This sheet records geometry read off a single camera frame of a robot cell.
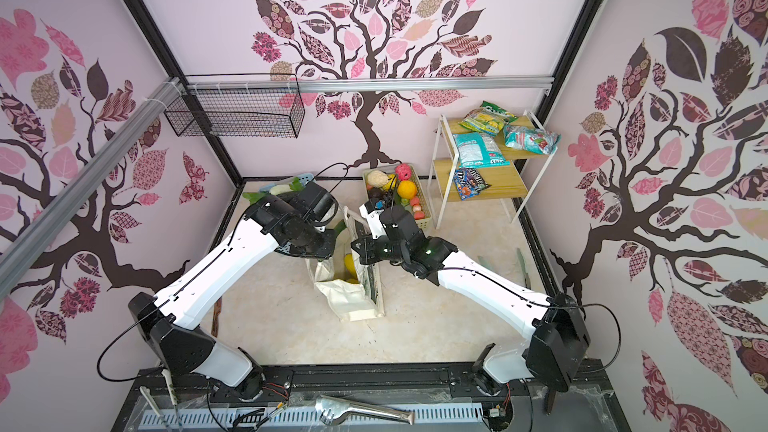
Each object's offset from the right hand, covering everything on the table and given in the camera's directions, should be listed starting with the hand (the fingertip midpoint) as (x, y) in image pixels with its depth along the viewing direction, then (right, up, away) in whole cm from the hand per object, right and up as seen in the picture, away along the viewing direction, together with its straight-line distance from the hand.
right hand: (351, 241), depth 73 cm
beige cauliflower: (+5, +19, +37) cm, 42 cm away
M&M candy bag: (+36, +16, +23) cm, 45 cm away
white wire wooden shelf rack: (+55, +19, +27) cm, 64 cm away
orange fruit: (+15, +15, +33) cm, 39 cm away
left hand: (-7, -4, +1) cm, 8 cm away
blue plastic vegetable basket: (-24, +20, +39) cm, 50 cm away
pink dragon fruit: (+15, +22, +37) cm, 46 cm away
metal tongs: (-3, -37, -8) cm, 38 cm away
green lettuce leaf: (-39, +12, +29) cm, 50 cm away
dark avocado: (+4, +14, +36) cm, 39 cm away
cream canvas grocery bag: (0, -10, -6) cm, 12 cm away
